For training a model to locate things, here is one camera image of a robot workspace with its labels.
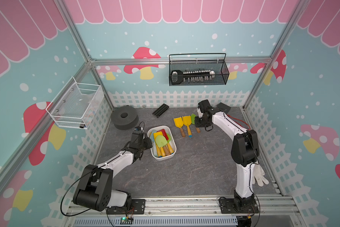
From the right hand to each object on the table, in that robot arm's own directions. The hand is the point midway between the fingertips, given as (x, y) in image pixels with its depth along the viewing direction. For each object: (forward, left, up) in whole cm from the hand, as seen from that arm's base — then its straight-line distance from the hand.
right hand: (197, 123), depth 97 cm
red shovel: (-4, +23, -6) cm, 24 cm away
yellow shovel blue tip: (-4, +5, -9) cm, 11 cm away
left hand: (-13, +32, -3) cm, 35 cm away
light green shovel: (-10, +25, -7) cm, 28 cm away
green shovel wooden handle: (0, -1, -7) cm, 7 cm away
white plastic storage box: (-2, +20, -4) cm, 20 cm away
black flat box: (+26, -26, -9) cm, 38 cm away
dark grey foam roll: (+9, +54, -3) cm, 55 cm away
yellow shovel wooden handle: (-1, +10, -8) cm, 13 cm away
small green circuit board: (-54, +42, -12) cm, 70 cm away
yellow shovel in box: (-15, +27, -8) cm, 32 cm away
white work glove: (-32, -34, -10) cm, 48 cm away
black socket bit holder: (+19, +13, +25) cm, 34 cm away
